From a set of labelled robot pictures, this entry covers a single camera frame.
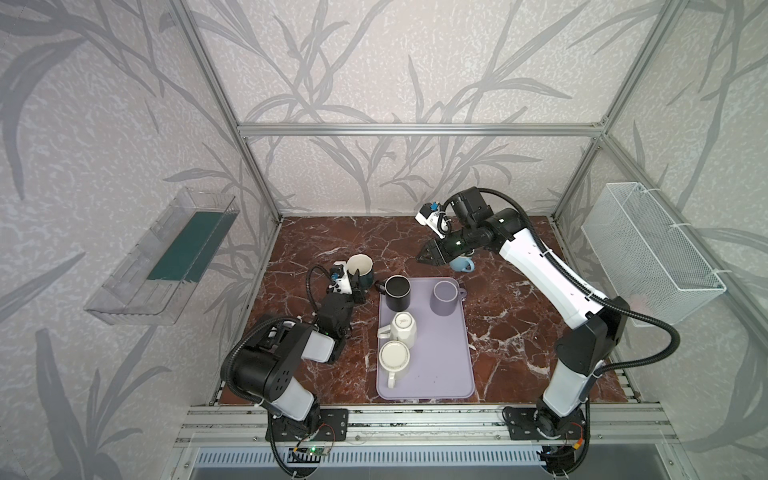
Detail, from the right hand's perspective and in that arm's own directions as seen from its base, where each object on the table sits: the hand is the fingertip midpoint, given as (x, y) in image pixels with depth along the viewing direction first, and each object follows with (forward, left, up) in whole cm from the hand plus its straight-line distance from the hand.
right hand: (420, 254), depth 76 cm
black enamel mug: (0, +6, -18) cm, 19 cm away
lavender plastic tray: (-20, -5, -26) cm, 33 cm away
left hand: (+4, +19, -13) cm, 23 cm away
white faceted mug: (-13, +5, -16) cm, 21 cm away
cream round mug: (-19, +7, -19) cm, 28 cm away
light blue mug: (+11, -15, -20) cm, 28 cm away
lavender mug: (-2, -8, -19) cm, 20 cm away
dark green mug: (+8, +17, -17) cm, 25 cm away
